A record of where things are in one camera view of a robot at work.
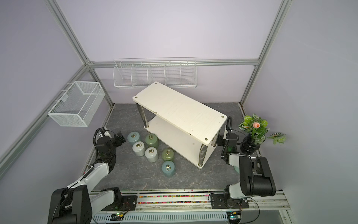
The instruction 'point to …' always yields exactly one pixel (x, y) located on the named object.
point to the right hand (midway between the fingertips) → (225, 133)
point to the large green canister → (168, 154)
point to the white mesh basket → (77, 106)
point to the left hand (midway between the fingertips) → (114, 134)
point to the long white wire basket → (144, 72)
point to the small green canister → (152, 141)
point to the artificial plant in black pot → (256, 129)
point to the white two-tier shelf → (189, 127)
